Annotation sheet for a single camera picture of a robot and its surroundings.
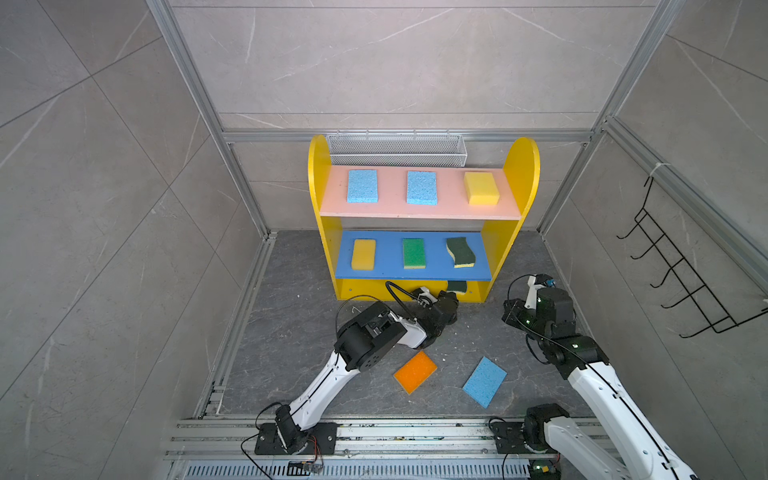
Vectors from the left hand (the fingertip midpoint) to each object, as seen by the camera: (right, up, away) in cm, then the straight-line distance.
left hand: (462, 286), depth 97 cm
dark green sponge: (-1, 0, +3) cm, 3 cm away
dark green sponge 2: (-1, +11, -4) cm, 12 cm away
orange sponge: (-17, -23, -14) cm, 32 cm away
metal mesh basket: (-22, +46, +1) cm, 51 cm away
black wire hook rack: (+44, 0, -34) cm, 55 cm away
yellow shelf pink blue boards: (-22, +20, +25) cm, 39 cm away
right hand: (+7, -2, -17) cm, 19 cm away
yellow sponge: (-32, +11, -5) cm, 34 cm away
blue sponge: (+3, -25, -15) cm, 29 cm away
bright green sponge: (-16, +11, -4) cm, 20 cm away
